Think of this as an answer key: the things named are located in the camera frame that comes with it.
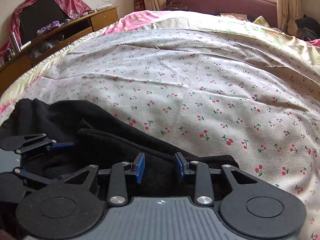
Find purple cloth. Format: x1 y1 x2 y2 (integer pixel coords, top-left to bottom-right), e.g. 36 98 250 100
36 21 62 37

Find wicker basket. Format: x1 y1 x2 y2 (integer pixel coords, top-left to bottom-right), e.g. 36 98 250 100
168 0 188 11

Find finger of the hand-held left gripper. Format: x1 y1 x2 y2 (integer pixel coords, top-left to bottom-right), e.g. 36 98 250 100
12 166 67 188
15 133 75 155

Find black television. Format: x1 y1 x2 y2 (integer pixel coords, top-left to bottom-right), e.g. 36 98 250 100
19 0 69 44

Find brown paper sheets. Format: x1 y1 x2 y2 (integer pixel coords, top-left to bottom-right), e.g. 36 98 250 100
219 12 248 21

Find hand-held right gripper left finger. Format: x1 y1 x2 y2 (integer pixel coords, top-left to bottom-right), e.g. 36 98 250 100
64 152 146 207

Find wooden cabinet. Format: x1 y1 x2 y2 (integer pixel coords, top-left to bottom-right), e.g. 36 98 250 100
0 6 119 95

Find black pants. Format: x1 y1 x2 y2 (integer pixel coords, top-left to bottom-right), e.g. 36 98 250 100
0 99 238 205

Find yellow green packet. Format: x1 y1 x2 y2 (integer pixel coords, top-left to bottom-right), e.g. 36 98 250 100
252 15 270 27

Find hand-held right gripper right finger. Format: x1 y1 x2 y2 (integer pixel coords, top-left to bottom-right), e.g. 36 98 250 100
174 152 258 207

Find dark bag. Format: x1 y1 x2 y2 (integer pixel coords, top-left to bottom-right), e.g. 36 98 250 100
294 17 320 42

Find steel thermos bottle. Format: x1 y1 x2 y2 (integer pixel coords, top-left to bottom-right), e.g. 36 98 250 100
9 35 21 53

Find grey plastic bag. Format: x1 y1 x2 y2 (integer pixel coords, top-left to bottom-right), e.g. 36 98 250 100
29 40 54 60

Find cherry print bedsheet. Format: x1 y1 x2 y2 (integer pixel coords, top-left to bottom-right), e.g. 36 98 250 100
0 27 320 240

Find pink floral cloth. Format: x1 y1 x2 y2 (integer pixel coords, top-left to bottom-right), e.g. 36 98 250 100
0 0 93 58

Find maroon padded bench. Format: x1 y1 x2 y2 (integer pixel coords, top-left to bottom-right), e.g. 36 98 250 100
167 0 278 28

